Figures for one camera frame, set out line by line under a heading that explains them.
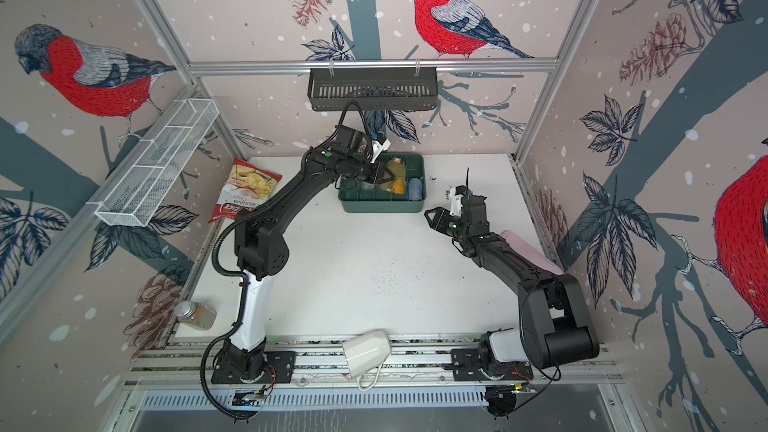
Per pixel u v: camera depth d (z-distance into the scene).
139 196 0.71
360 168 0.78
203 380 0.69
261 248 0.55
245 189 1.04
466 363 0.73
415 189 1.03
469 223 0.70
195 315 0.75
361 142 0.78
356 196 1.11
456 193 0.83
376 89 1.04
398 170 0.88
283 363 0.74
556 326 0.43
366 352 0.70
